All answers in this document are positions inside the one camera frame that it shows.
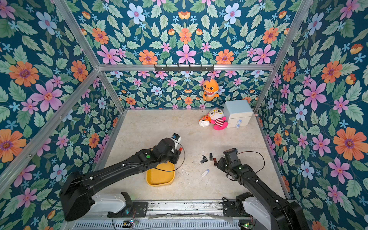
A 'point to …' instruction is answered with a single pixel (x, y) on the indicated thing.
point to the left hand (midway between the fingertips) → (183, 152)
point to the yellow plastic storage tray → (163, 173)
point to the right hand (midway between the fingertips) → (220, 163)
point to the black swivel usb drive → (204, 159)
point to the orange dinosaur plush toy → (211, 88)
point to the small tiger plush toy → (204, 121)
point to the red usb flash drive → (180, 149)
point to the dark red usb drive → (215, 161)
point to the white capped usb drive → (205, 173)
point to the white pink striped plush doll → (216, 116)
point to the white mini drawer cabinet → (238, 113)
